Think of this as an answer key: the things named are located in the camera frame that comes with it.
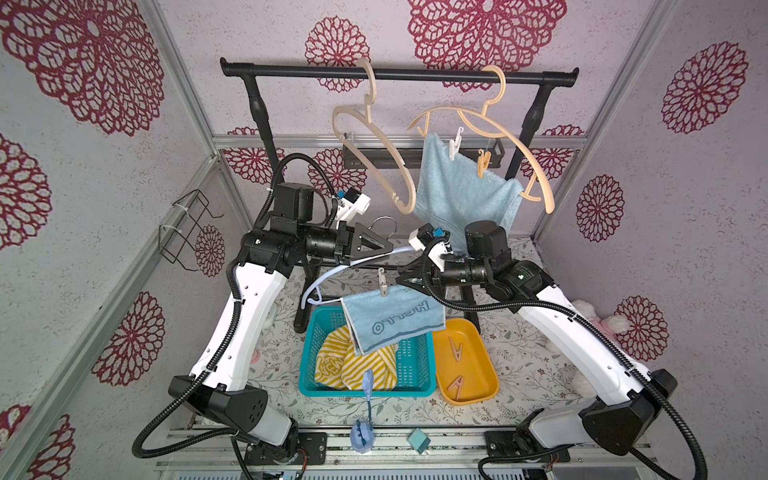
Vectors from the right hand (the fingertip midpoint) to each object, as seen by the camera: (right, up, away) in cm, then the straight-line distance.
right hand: (398, 273), depth 63 cm
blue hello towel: (-4, -12, +12) cm, 18 cm away
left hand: (-3, +3, -8) cm, 9 cm away
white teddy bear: (+60, -15, +19) cm, 64 cm away
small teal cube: (+6, -41, +10) cm, 43 cm away
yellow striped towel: (-15, -26, +22) cm, 37 cm away
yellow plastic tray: (+21, -30, +24) cm, 44 cm away
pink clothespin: (+18, -31, +20) cm, 41 cm away
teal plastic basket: (-23, -15, +24) cm, 36 cm away
